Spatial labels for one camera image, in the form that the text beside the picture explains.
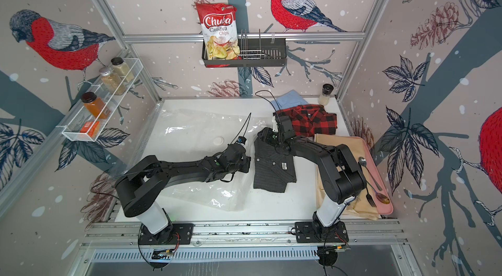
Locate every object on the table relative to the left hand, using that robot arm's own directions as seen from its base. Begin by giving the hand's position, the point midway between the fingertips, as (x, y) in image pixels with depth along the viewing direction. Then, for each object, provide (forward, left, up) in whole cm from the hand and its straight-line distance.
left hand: (254, 157), depth 88 cm
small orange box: (-3, +55, +28) cm, 62 cm away
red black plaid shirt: (+25, -30, -3) cm, 39 cm away
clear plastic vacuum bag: (+17, +37, -6) cm, 41 cm away
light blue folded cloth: (+41, -21, -4) cm, 47 cm away
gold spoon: (-16, -54, -5) cm, 56 cm away
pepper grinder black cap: (+41, -42, +5) cm, 59 cm away
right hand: (+11, -3, +2) cm, 12 cm away
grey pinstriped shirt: (-5, -9, -3) cm, 10 cm away
